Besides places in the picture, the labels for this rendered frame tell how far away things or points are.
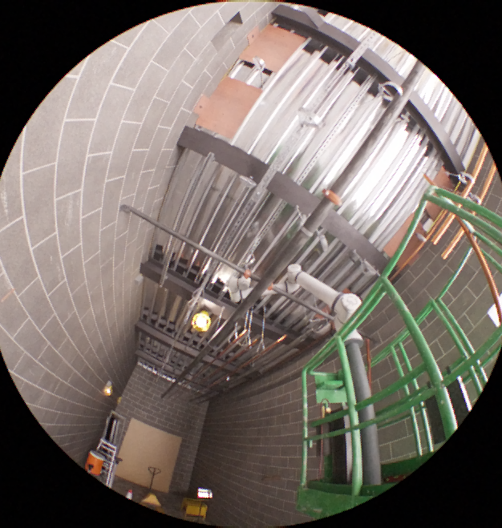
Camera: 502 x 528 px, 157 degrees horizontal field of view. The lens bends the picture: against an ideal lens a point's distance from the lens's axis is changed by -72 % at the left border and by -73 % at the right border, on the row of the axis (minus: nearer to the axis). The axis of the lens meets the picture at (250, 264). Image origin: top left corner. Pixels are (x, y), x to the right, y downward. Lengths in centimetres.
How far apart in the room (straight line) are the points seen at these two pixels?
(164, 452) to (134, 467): 131
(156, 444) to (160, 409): 140
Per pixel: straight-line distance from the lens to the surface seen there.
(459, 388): 129
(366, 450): 119
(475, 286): 237
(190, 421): 753
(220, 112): 205
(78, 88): 104
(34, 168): 102
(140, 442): 740
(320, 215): 115
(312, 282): 149
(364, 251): 218
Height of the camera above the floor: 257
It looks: 57 degrees up
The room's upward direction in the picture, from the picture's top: 12 degrees clockwise
